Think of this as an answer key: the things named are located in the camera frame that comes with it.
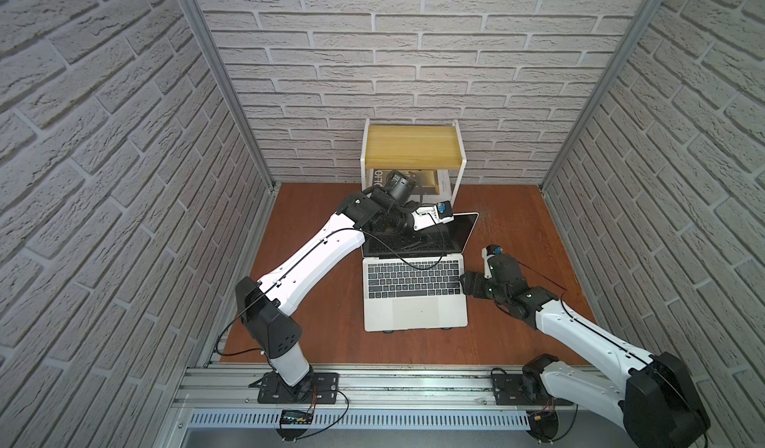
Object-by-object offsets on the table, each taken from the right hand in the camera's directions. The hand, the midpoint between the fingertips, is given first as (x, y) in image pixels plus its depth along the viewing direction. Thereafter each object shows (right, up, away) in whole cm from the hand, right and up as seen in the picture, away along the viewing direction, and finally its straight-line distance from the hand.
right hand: (466, 279), depth 86 cm
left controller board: (-46, -31, -15) cm, 57 cm away
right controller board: (+14, -30, -17) cm, 38 cm away
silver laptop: (-16, 0, -1) cm, 16 cm away
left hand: (-13, +18, -12) cm, 26 cm away
